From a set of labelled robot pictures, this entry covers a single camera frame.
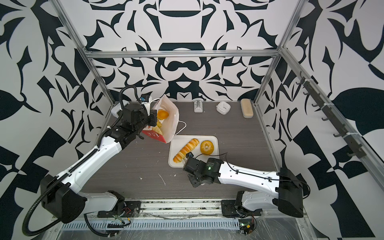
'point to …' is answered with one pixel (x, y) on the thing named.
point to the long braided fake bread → (187, 148)
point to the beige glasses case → (247, 108)
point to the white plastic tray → (179, 142)
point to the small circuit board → (246, 228)
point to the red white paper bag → (169, 125)
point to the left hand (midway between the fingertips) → (155, 107)
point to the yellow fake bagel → (206, 147)
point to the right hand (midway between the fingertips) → (193, 178)
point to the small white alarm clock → (223, 107)
